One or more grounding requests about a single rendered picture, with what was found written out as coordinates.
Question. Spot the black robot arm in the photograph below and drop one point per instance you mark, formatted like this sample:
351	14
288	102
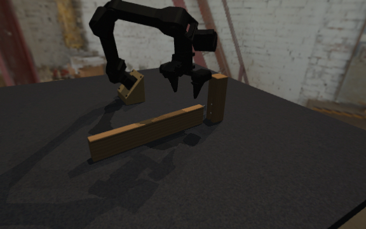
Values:
172	21

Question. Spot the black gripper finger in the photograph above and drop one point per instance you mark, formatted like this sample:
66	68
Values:
196	88
174	84

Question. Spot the brown wooden post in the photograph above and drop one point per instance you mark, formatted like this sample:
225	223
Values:
217	87

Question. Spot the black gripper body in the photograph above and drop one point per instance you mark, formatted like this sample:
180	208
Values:
200	76

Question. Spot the brown wooden rail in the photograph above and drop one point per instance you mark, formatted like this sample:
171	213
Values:
114	141

